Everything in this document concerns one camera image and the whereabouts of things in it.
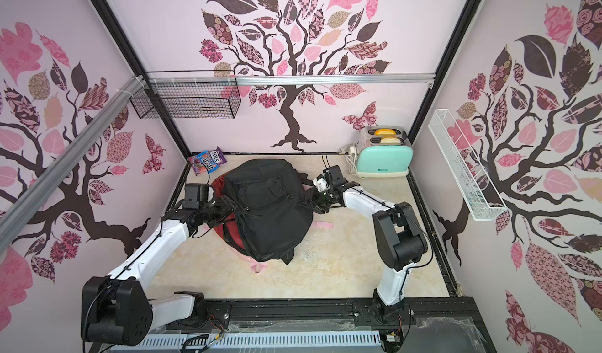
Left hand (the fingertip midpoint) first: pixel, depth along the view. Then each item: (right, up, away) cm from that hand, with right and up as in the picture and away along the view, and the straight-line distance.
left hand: (234, 211), depth 85 cm
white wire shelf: (+82, +16, -6) cm, 84 cm away
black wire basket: (-36, +53, +36) cm, 74 cm away
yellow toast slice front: (+64, +29, +15) cm, 72 cm away
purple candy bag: (-22, +21, +29) cm, 42 cm away
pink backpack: (+10, -20, -2) cm, 22 cm away
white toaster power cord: (+49, +21, +21) cm, 57 cm away
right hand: (+25, +1, +3) cm, 26 cm away
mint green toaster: (+63, +24, +16) cm, 69 cm away
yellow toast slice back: (+63, +33, +17) cm, 73 cm away
